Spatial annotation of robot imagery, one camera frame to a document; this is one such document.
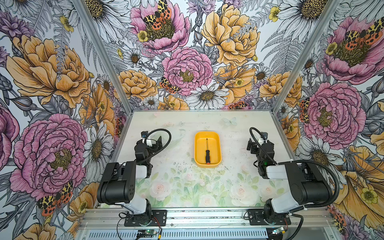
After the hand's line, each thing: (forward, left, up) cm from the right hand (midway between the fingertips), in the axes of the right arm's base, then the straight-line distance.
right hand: (258, 143), depth 94 cm
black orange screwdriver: (-3, +31, -6) cm, 32 cm away
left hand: (+3, +64, +2) cm, 64 cm away
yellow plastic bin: (+4, +26, -8) cm, 27 cm away
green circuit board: (-43, +60, -7) cm, 74 cm away
